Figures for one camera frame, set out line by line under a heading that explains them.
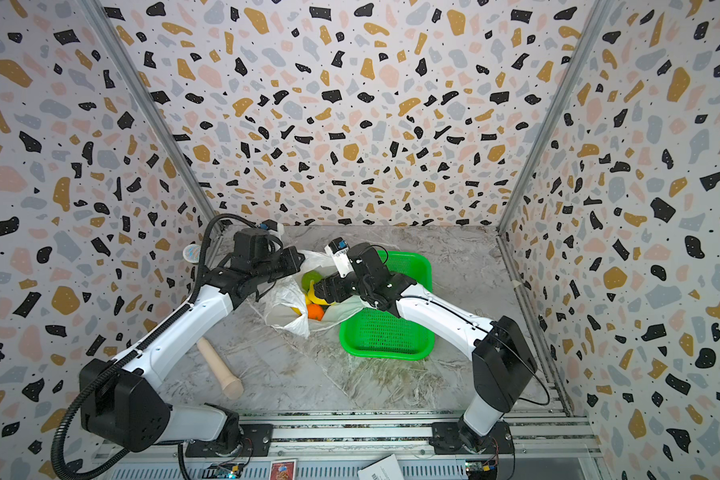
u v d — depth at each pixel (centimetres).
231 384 79
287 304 68
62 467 34
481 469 72
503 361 44
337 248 70
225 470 70
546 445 75
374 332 93
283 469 69
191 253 78
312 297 77
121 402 40
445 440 74
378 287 62
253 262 61
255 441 73
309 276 97
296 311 93
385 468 66
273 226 74
